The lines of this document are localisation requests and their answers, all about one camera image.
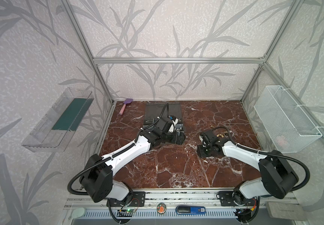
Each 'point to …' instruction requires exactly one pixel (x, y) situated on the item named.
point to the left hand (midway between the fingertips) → (181, 132)
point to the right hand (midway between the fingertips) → (200, 148)
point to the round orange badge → (161, 208)
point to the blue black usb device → (190, 209)
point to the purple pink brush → (127, 101)
